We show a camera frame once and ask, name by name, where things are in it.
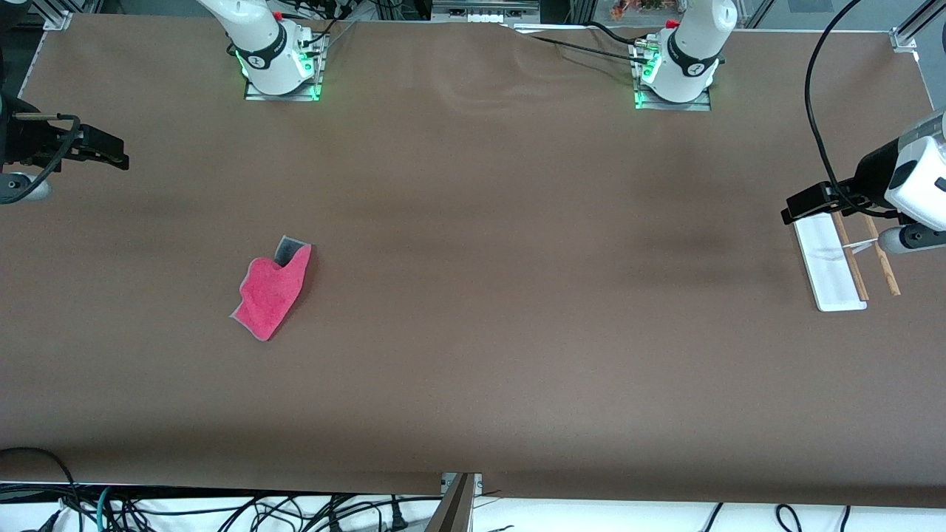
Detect pink fluffy towel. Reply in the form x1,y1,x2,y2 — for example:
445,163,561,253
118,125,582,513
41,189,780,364
229,235,313,342

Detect silver socket strip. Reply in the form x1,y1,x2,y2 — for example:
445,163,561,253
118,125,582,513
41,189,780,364
431,0,542,21

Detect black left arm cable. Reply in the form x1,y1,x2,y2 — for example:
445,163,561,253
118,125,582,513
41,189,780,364
805,0,865,204

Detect aluminium frame corner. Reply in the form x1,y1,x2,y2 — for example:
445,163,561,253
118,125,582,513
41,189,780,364
41,0,75,30
891,0,946,52

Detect short black table cable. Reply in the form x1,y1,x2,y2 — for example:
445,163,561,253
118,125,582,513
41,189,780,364
586,21,655,47

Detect long black table cable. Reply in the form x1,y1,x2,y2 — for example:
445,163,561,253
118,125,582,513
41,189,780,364
505,24,651,66

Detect thick black floor cable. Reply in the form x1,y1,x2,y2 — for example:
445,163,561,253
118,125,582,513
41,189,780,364
0,446,81,532

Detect tangled black floor cables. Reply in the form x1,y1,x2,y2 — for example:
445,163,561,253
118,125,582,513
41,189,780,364
30,494,444,532

